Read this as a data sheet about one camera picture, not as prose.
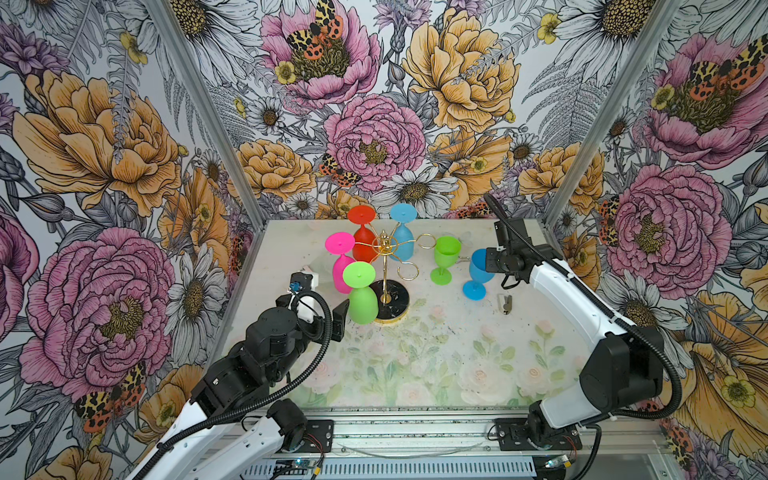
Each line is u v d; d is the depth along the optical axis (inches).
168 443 16.0
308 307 19.0
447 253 36.1
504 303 38.1
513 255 24.4
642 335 17.2
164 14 28.1
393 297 38.7
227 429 17.0
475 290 39.1
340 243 29.8
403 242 34.9
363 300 28.9
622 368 17.0
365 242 30.0
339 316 22.4
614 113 35.3
